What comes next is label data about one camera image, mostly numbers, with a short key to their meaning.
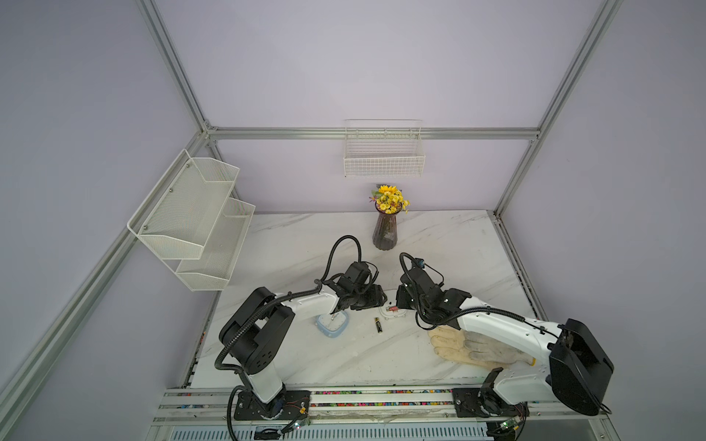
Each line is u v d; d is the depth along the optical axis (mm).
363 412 732
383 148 951
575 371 404
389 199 910
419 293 636
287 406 728
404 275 637
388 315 881
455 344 839
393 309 881
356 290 742
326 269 748
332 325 846
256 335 459
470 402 732
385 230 1008
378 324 881
